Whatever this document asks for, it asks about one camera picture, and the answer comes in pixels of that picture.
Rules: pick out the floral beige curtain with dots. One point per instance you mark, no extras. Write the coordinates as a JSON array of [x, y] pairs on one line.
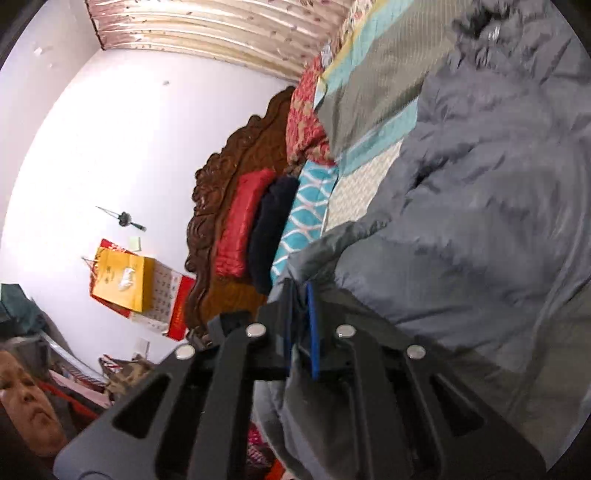
[[276, 37]]

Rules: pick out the person's face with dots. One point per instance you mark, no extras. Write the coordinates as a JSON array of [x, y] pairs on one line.
[[29, 409]]

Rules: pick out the black wall hook ornament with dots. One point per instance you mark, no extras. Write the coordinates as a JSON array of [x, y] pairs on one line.
[[124, 219]]

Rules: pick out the grey puffer jacket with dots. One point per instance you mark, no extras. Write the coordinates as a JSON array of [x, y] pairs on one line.
[[478, 238]]

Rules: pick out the striped patterned bedspread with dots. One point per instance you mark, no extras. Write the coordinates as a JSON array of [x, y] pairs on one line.
[[366, 100]]

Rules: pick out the red floral quilt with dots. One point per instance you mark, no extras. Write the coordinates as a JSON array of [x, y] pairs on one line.
[[305, 137]]

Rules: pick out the teal wave pattern pillow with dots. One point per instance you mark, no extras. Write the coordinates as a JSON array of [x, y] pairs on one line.
[[307, 216]]

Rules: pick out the black pillow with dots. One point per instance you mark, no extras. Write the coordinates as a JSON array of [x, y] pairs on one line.
[[271, 217]]

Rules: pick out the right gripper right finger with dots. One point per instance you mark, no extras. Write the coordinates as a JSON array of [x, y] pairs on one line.
[[412, 418]]

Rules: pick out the red wall calendar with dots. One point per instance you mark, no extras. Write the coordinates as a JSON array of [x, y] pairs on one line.
[[170, 290]]

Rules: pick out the red pillow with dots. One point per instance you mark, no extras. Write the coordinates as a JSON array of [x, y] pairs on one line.
[[230, 258]]

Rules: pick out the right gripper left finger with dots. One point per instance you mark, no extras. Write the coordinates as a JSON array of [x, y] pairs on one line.
[[189, 418]]

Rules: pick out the carved wooden headboard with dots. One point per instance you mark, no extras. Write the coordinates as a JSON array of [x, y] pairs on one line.
[[260, 144]]

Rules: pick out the yellow paper bag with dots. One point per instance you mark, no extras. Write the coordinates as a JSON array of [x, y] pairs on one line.
[[124, 279]]

